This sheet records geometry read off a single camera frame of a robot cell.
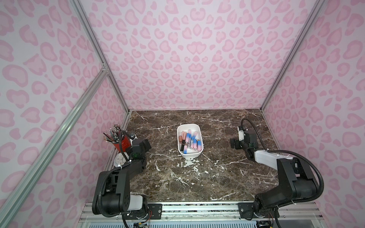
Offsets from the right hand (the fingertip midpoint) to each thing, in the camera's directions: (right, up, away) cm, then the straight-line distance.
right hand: (239, 137), depth 96 cm
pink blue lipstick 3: (-30, -4, 0) cm, 30 cm away
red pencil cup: (-74, -4, -6) cm, 74 cm away
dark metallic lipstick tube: (-38, -5, 0) cm, 38 cm away
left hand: (-66, -2, -4) cm, 66 cm away
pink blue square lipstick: (-27, -5, -1) cm, 27 cm away
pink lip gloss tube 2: (-37, +1, +7) cm, 37 cm away
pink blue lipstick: (-36, -8, -1) cm, 37 cm away
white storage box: (-29, +7, +8) cm, 31 cm away
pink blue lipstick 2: (-33, +3, +8) cm, 34 cm away
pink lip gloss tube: (-40, 0, +4) cm, 40 cm away
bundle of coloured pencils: (-79, +3, -9) cm, 79 cm away
